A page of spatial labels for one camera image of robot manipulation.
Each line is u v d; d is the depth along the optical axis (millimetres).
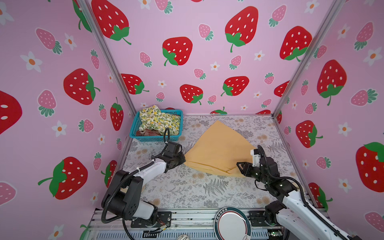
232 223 731
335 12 700
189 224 731
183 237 672
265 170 594
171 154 712
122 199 428
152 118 1045
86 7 676
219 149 1013
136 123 1037
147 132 958
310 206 492
